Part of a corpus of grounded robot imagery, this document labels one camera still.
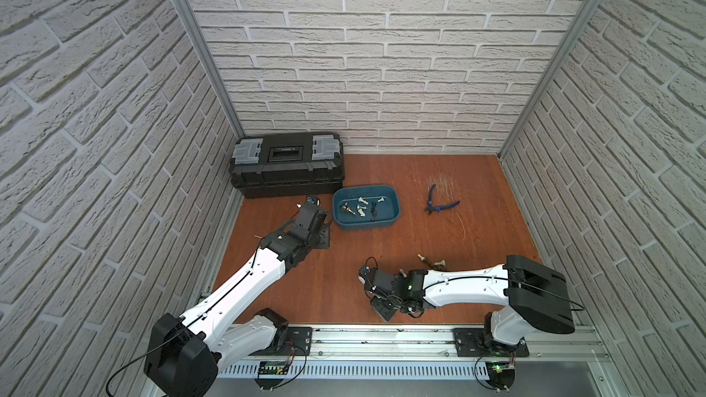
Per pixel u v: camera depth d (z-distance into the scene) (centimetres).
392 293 61
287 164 92
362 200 103
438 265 87
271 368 73
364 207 100
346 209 100
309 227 60
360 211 100
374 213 100
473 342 74
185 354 38
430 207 102
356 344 75
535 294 44
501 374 71
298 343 74
